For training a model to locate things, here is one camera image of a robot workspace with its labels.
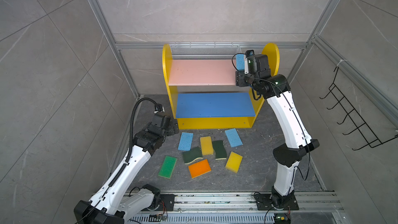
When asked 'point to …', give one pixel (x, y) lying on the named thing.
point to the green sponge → (168, 167)
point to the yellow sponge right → (233, 162)
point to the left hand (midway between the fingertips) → (166, 120)
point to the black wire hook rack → (344, 104)
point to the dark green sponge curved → (190, 156)
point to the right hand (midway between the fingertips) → (243, 73)
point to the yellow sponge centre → (207, 146)
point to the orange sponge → (198, 169)
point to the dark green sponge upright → (220, 151)
